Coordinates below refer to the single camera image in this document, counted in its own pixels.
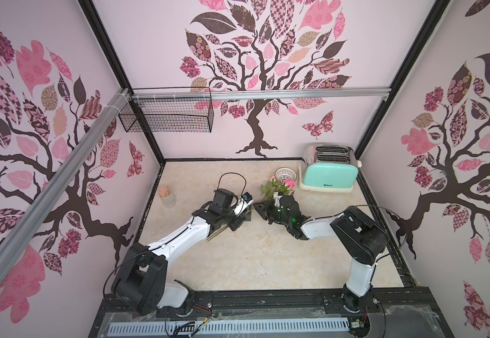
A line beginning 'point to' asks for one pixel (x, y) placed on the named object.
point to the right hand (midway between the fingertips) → (251, 203)
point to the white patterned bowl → (284, 173)
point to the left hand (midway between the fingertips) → (241, 217)
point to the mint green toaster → (329, 167)
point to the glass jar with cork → (167, 198)
